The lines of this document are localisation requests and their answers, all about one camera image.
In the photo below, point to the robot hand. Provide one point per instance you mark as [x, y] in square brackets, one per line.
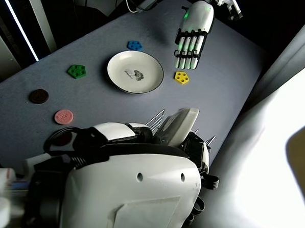
[125, 194]
[198, 16]

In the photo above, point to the white plate with centre leaf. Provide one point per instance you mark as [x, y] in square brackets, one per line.
[144, 65]

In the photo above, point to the yellow pentagon block with holes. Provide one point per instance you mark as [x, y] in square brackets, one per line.
[181, 81]

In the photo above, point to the blue pentagon block with holes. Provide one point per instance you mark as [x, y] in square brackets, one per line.
[135, 46]

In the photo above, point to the brown round toy cookie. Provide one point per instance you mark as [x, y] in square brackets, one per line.
[63, 139]
[38, 96]

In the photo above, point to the grey table cloth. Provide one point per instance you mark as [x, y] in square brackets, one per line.
[91, 103]

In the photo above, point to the pink round toy cookie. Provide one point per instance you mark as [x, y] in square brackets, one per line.
[63, 117]

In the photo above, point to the green pentagon block with holes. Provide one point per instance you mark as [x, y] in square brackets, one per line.
[76, 74]

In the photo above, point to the white backdrop curtain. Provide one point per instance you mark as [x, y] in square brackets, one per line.
[268, 150]

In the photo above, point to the white light strip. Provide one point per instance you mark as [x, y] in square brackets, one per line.
[17, 22]

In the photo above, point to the white frame post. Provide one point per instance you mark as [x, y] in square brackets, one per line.
[40, 16]

